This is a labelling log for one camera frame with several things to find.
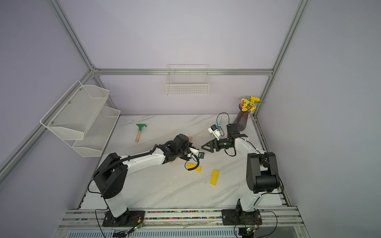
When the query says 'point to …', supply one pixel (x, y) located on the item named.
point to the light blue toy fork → (220, 119)
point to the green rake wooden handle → (139, 132)
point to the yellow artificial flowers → (249, 103)
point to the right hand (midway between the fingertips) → (206, 147)
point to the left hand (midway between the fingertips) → (192, 147)
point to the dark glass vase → (241, 118)
